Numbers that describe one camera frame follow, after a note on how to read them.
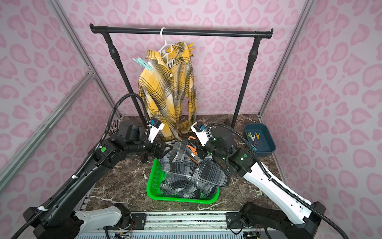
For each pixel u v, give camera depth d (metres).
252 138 1.04
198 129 0.53
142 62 0.52
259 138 1.04
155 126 0.57
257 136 1.07
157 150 0.57
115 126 0.95
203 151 0.58
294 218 0.39
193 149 0.70
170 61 0.64
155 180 0.83
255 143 1.01
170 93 0.69
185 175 0.69
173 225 0.72
